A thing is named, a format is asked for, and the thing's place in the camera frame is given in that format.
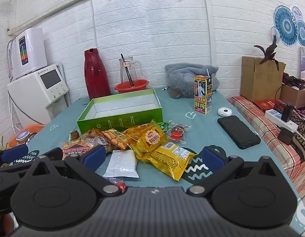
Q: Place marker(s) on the black white patterned cloth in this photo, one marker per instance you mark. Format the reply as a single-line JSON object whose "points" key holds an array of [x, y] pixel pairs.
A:
{"points": [[303, 133]]}

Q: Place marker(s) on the red white snack packet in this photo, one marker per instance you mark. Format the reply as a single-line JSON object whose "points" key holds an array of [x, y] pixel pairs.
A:
{"points": [[76, 148]]}

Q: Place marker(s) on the green cardboard box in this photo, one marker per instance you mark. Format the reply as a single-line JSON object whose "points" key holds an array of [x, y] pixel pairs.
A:
{"points": [[117, 122]]}

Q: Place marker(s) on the red clear candy packet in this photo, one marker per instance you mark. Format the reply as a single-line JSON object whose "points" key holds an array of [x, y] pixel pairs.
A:
{"points": [[178, 133]]}

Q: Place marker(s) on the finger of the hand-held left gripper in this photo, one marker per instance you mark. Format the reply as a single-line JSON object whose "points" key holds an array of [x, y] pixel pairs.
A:
{"points": [[55, 153], [15, 152]]}

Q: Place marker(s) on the small black box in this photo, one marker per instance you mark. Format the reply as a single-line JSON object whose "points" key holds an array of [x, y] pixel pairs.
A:
{"points": [[285, 135]]}

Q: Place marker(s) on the green candy packet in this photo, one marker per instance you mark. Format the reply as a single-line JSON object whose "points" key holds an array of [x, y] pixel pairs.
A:
{"points": [[164, 126]]}

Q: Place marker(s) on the small red candy packet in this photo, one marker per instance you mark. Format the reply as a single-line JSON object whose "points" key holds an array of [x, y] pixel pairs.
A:
{"points": [[120, 186]]}

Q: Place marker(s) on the red plastic basket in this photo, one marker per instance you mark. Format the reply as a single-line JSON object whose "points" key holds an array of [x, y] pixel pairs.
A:
{"points": [[132, 87]]}

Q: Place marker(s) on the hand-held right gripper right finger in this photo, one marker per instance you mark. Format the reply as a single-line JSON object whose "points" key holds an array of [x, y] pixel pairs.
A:
{"points": [[212, 159]]}

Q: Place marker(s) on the blue paper fans decoration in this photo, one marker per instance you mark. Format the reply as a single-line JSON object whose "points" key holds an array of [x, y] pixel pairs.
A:
{"points": [[287, 26]]}

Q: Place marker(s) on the yellow snack packet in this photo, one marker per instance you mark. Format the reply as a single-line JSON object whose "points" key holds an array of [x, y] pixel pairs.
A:
{"points": [[169, 159]]}

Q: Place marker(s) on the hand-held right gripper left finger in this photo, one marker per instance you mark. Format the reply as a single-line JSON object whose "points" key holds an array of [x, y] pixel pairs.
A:
{"points": [[94, 156]]}

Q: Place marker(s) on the white wall conduit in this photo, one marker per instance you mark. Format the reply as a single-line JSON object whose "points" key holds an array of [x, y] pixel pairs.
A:
{"points": [[68, 2]]}

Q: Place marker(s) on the checked blanket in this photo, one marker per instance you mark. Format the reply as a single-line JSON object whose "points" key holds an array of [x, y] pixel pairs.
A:
{"points": [[263, 138]]}

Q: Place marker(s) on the grey plush blanket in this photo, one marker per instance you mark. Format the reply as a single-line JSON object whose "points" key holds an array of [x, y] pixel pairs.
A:
{"points": [[189, 76]]}

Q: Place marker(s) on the yellow bread packet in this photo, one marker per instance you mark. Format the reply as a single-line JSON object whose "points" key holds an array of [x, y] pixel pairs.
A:
{"points": [[147, 138]]}

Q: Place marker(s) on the glass pitcher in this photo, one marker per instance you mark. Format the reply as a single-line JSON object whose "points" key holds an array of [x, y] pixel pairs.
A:
{"points": [[136, 69]]}

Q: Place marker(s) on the purple leaf plant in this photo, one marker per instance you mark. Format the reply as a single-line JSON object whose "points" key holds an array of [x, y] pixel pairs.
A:
{"points": [[268, 51]]}

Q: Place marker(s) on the white round device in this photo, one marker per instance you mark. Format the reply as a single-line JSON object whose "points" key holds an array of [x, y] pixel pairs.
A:
{"points": [[223, 111]]}

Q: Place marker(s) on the orange plastic basin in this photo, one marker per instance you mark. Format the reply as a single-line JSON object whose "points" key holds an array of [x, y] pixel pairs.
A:
{"points": [[37, 128]]}

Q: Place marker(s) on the black stirring stick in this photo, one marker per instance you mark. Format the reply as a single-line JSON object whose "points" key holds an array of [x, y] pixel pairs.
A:
{"points": [[127, 72]]}

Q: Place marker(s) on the large cardboard box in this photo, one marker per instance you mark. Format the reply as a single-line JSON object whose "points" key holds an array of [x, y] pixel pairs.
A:
{"points": [[258, 81]]}

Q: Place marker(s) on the white appliance with screen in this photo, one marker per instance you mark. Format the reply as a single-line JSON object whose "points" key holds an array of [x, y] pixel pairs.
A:
{"points": [[36, 91]]}

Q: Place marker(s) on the black charger adapter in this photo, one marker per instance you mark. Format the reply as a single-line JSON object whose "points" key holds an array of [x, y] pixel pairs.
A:
{"points": [[287, 113]]}

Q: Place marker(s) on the white power strip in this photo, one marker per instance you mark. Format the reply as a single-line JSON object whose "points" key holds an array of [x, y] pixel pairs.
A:
{"points": [[273, 114]]}

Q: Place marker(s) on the teal tablecloth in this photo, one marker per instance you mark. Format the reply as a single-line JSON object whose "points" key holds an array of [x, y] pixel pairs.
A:
{"points": [[204, 128]]}

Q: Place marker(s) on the red thermos jug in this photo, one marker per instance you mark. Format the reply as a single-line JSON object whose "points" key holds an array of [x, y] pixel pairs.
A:
{"points": [[95, 79]]}

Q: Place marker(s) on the small cardboard box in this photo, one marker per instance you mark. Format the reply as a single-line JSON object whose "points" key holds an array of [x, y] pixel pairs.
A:
{"points": [[295, 96]]}

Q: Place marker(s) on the orange cracker packet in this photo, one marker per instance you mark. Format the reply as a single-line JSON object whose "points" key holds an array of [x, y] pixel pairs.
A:
{"points": [[110, 138]]}

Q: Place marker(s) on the white water ionizer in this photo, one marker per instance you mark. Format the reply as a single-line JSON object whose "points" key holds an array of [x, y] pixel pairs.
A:
{"points": [[31, 51]]}

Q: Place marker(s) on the small brown candy packet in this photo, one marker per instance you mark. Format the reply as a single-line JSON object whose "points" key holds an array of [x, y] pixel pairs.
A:
{"points": [[74, 135]]}

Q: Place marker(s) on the white cracker packet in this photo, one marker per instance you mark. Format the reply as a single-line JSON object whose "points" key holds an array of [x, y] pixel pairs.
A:
{"points": [[122, 164]]}

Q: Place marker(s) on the drink carton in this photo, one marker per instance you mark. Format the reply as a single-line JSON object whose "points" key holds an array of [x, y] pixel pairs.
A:
{"points": [[203, 96]]}

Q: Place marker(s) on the red booklet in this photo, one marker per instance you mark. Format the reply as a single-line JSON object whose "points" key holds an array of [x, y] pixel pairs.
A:
{"points": [[267, 104]]}

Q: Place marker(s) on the black smartphone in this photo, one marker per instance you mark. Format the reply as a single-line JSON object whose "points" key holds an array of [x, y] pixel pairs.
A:
{"points": [[237, 130]]}

